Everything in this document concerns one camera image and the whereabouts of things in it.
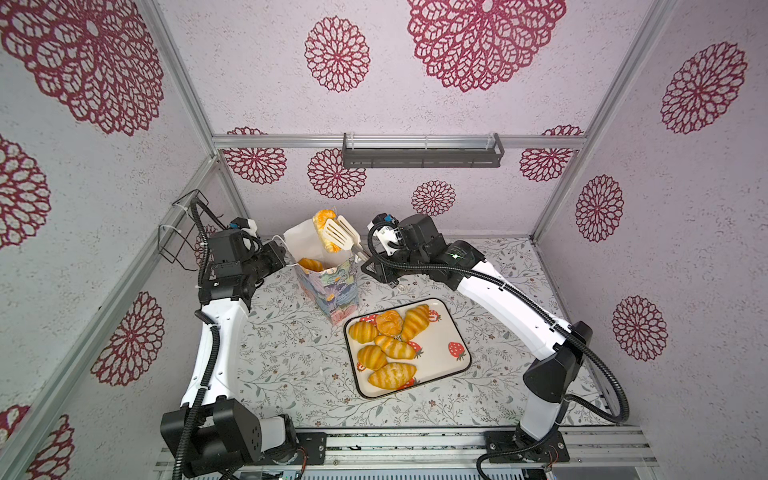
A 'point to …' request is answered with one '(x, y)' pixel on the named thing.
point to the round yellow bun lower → (371, 357)
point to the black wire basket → (176, 237)
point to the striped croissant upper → (415, 321)
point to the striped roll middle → (395, 347)
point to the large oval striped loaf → (392, 375)
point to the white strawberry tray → (440, 350)
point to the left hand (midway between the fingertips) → (284, 254)
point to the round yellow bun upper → (363, 332)
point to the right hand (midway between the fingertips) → (365, 260)
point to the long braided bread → (311, 265)
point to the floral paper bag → (335, 289)
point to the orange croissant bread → (389, 323)
